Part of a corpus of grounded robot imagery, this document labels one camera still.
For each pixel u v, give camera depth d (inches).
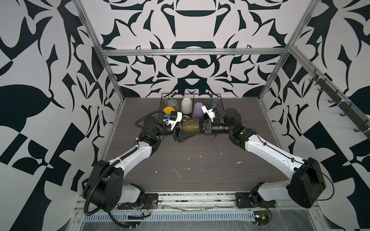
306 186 16.0
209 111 26.9
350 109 21.6
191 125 24.6
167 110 39.0
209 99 48.5
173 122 23.7
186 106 40.1
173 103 40.2
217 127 25.1
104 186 16.4
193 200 29.9
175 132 24.6
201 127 27.0
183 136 25.3
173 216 25.5
